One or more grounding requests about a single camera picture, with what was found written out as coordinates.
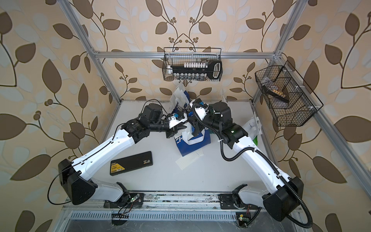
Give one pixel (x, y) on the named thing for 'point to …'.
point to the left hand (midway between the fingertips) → (183, 121)
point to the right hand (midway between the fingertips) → (189, 114)
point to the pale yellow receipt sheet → (184, 161)
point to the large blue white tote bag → (178, 100)
